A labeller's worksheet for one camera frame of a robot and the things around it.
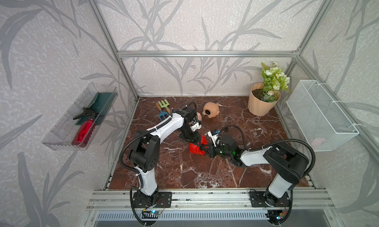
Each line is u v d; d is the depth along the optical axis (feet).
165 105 3.79
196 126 2.76
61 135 1.93
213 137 2.60
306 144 2.40
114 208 2.38
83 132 1.90
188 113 2.20
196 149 2.70
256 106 3.27
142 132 1.58
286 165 1.52
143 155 1.58
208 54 3.09
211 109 3.33
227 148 2.32
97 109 2.25
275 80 2.88
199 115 3.20
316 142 2.35
